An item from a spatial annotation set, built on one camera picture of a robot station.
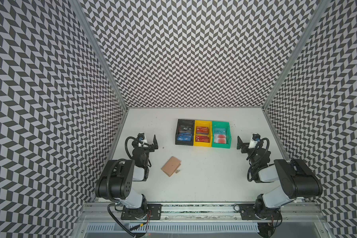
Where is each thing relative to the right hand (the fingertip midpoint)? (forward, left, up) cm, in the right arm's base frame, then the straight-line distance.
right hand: (246, 137), depth 89 cm
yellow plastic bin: (+14, +23, -4) cm, 28 cm away
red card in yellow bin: (+11, +25, -7) cm, 28 cm away
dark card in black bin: (+13, +37, -8) cm, 40 cm away
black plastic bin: (+18, +40, -6) cm, 44 cm away
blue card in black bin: (+6, +38, -7) cm, 39 cm away
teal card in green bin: (+11, +13, -8) cm, 19 cm away
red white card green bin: (+4, +14, -8) cm, 16 cm away
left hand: (+1, +60, +1) cm, 60 cm away
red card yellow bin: (+4, +26, -7) cm, 27 cm away
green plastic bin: (+17, +10, -8) cm, 21 cm away
